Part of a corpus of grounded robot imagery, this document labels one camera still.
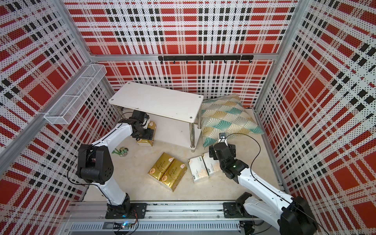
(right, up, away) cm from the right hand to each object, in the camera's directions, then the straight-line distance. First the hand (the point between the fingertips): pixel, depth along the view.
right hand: (222, 145), depth 83 cm
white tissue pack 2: (-5, -12, +1) cm, 13 cm away
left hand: (-46, +5, +10) cm, 48 cm away
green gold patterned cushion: (+5, +18, +11) cm, 21 cm away
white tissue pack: (-13, -14, 0) cm, 19 cm away
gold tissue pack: (-47, +1, +5) cm, 47 cm away
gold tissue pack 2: (-36, -12, -1) cm, 37 cm away
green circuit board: (-49, -36, -14) cm, 63 cm away
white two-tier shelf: (-24, +17, -11) cm, 32 cm away
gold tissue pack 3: (-27, -16, -4) cm, 32 cm away
